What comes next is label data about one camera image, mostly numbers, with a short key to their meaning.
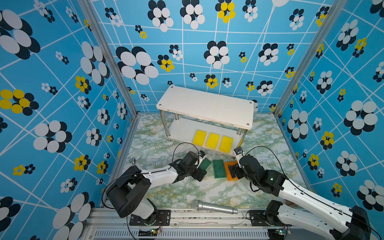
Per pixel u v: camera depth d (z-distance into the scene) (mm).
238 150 674
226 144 948
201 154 783
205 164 911
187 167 677
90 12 704
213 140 953
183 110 751
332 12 697
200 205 745
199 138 966
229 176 721
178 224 723
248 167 569
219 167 893
